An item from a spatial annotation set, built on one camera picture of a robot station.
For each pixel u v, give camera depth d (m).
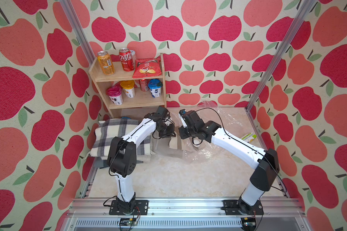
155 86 0.92
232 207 0.73
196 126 0.60
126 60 0.75
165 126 0.78
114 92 0.86
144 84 0.99
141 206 0.74
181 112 0.72
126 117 0.99
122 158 0.50
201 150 0.95
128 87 0.91
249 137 0.98
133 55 0.85
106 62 0.72
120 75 0.79
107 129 0.87
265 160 0.44
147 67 0.77
